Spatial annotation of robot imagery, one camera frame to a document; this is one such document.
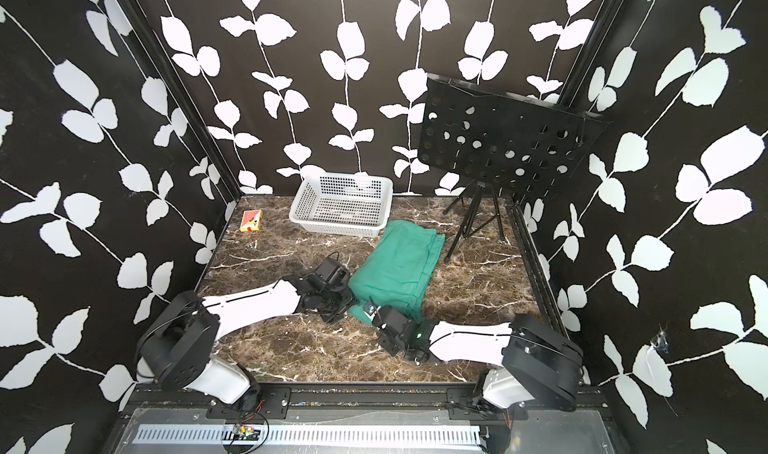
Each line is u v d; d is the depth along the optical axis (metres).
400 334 0.64
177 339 0.46
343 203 1.18
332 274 0.70
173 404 0.75
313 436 0.70
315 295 0.66
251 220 1.11
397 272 0.96
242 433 0.71
